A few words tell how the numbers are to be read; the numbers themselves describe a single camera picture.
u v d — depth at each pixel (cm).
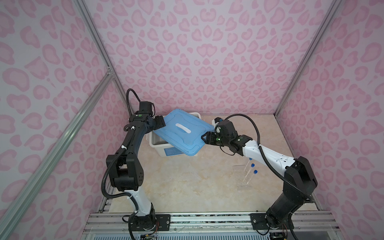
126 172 48
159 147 86
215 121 78
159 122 82
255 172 74
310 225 73
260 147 55
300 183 44
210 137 74
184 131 86
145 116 63
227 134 64
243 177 89
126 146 50
